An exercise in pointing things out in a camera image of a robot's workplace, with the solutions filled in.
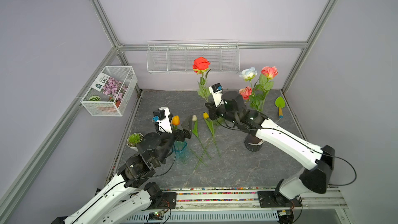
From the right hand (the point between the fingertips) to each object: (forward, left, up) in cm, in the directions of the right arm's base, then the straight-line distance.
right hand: (206, 102), depth 72 cm
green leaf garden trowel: (+25, -55, -32) cm, 68 cm away
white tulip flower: (+2, +7, -30) cm, 31 cm away
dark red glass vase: (-11, -25, -20) cm, 34 cm away
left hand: (-11, +9, +4) cm, 15 cm away
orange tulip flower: (-10, +13, -1) cm, 16 cm away
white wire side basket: (0, +51, 0) cm, 51 cm away
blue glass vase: (-18, +12, -14) cm, 26 cm away
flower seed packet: (+9, +46, +2) cm, 47 cm away
